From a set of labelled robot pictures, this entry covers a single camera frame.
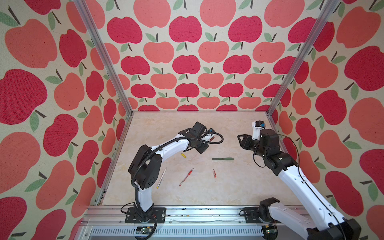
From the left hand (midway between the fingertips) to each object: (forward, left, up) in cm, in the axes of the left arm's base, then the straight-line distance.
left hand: (207, 147), depth 90 cm
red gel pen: (-15, +14, -10) cm, 23 cm away
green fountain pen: (-3, -12, -10) cm, 16 cm away
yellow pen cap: (-1, +15, -9) cm, 17 cm away
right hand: (-2, -18, +15) cm, 24 cm away
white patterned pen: (+3, -3, +5) cm, 7 cm away
